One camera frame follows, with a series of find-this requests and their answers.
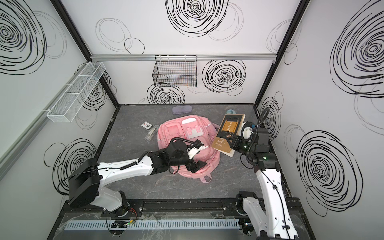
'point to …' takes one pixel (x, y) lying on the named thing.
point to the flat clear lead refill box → (147, 125)
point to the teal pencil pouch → (230, 111)
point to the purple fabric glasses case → (181, 109)
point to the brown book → (230, 127)
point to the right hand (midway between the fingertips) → (226, 139)
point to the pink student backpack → (197, 128)
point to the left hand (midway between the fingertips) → (204, 157)
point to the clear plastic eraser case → (151, 133)
